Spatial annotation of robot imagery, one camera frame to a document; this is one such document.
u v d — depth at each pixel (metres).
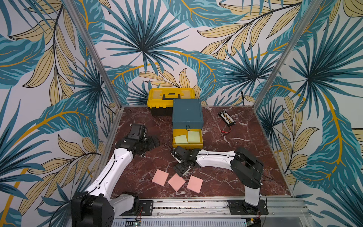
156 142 0.73
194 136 0.90
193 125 0.86
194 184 0.82
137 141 0.61
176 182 0.82
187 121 0.82
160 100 1.00
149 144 0.72
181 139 0.90
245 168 0.50
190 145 0.86
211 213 0.73
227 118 1.10
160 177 0.84
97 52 0.87
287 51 0.85
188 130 0.83
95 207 0.38
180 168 0.78
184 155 0.69
